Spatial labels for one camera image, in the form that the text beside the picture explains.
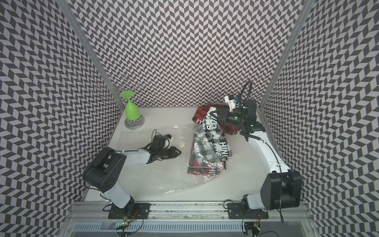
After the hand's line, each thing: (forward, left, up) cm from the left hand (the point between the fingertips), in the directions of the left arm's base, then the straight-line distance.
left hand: (178, 154), depth 93 cm
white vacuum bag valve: (+6, -2, +2) cm, 7 cm away
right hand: (+6, -19, +31) cm, 36 cm away
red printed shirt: (-10, -11, +3) cm, 14 cm away
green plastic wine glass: (+17, +27, +23) cm, 39 cm away
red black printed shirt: (+23, -16, +11) cm, 30 cm away
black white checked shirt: (-2, -20, +14) cm, 25 cm away
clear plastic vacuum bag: (-14, +9, -1) cm, 16 cm away
